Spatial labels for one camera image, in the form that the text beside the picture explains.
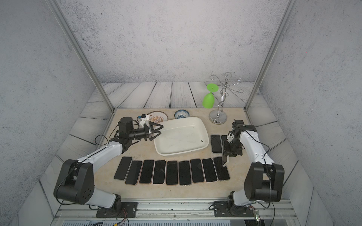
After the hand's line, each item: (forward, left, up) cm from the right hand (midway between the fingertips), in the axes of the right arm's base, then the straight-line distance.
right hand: (227, 153), depth 82 cm
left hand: (+7, +36, +12) cm, 39 cm away
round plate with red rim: (+37, +47, -9) cm, 61 cm away
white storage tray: (+20, +27, -12) cm, 36 cm away
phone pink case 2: (-8, +32, -10) cm, 35 cm away
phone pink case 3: (-8, +24, -12) cm, 28 cm away
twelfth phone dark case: (+18, -3, -12) cm, 22 cm away
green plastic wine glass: (+32, +9, +12) cm, 35 cm away
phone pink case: (-8, +47, -9) cm, 48 cm away
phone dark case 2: (-9, +40, -10) cm, 42 cm away
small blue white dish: (+39, +28, -8) cm, 49 cm away
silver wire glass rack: (+38, -1, -10) cm, 39 cm away
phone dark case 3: (-6, +9, -11) cm, 16 cm away
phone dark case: (-4, +3, +2) cm, 5 cm away
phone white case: (-5, +62, -8) cm, 63 cm away
